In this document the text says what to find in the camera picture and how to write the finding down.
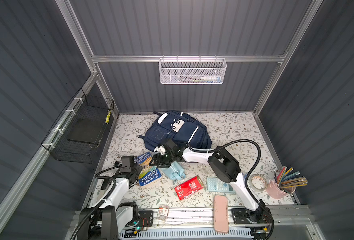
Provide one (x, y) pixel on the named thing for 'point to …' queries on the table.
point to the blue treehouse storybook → (149, 174)
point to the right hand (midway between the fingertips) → (152, 168)
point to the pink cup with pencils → (284, 183)
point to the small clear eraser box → (163, 212)
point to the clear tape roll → (257, 182)
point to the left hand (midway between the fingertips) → (139, 168)
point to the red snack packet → (188, 188)
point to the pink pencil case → (221, 214)
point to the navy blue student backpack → (178, 126)
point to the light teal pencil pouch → (175, 171)
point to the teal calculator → (214, 184)
